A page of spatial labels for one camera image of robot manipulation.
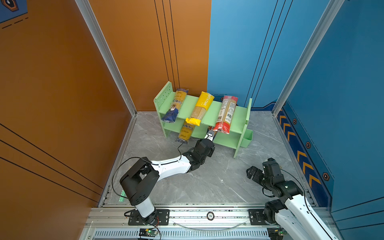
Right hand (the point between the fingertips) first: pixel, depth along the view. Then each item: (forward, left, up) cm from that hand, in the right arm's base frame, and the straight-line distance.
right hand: (251, 174), depth 82 cm
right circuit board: (-26, -7, -7) cm, 28 cm away
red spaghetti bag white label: (+17, +16, +26) cm, 35 cm away
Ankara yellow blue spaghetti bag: (+22, +37, +10) cm, 44 cm away
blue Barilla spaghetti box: (+11, +23, +22) cm, 34 cm away
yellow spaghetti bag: (+29, +27, +25) cm, 47 cm away
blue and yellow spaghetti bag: (+22, +43, +26) cm, 55 cm away
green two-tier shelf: (+23, +37, +23) cm, 49 cm away
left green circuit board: (-26, +54, -6) cm, 60 cm away
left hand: (+18, +23, +9) cm, 30 cm away
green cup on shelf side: (+27, -4, -3) cm, 28 cm away
